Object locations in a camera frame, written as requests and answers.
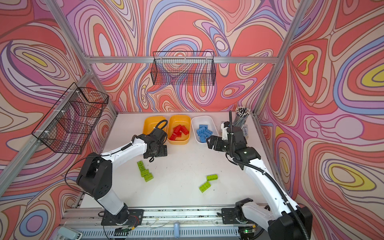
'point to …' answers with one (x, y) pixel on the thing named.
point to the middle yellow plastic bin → (174, 120)
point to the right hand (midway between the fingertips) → (214, 144)
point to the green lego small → (212, 177)
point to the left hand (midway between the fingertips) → (161, 152)
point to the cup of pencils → (242, 113)
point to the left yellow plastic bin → (150, 122)
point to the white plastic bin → (204, 119)
